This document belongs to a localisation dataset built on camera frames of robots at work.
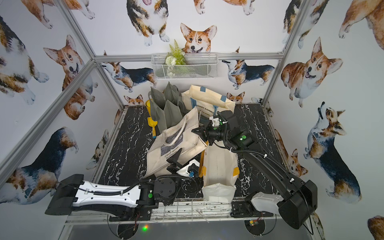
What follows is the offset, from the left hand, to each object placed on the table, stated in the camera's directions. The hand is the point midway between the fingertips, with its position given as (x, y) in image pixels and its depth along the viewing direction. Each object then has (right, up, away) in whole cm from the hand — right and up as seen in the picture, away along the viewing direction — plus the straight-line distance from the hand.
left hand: (188, 154), depth 66 cm
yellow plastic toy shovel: (-31, +13, +44) cm, 55 cm away
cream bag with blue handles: (+11, +27, +33) cm, 44 cm away
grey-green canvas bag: (-14, +22, +16) cm, 31 cm away
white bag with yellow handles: (+17, -15, +20) cm, 30 cm away
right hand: (0, +11, 0) cm, 11 cm away
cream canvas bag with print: (-3, +7, +7) cm, 11 cm away
